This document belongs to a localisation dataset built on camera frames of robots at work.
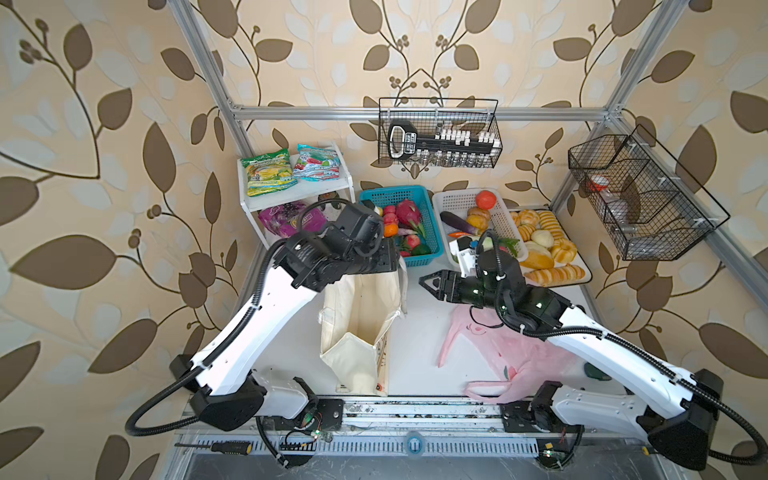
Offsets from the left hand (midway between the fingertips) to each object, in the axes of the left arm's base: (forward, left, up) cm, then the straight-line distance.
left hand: (394, 253), depth 64 cm
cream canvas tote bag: (0, +12, -32) cm, 35 cm away
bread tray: (+23, -54, -31) cm, 66 cm away
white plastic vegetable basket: (+43, -28, -31) cm, 60 cm away
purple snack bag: (+22, +32, -14) cm, 41 cm away
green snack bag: (+26, +35, 0) cm, 44 cm away
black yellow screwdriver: (-33, +38, -35) cm, 61 cm away
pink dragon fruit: (+38, -4, -27) cm, 47 cm away
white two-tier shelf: (+24, +26, -2) cm, 35 cm away
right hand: (-3, -7, -8) cm, 11 cm away
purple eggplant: (+39, -22, -31) cm, 54 cm away
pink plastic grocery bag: (-11, -36, -34) cm, 51 cm away
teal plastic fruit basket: (+48, +5, -28) cm, 55 cm away
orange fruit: (+29, +3, -26) cm, 39 cm away
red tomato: (+43, -32, -24) cm, 59 cm away
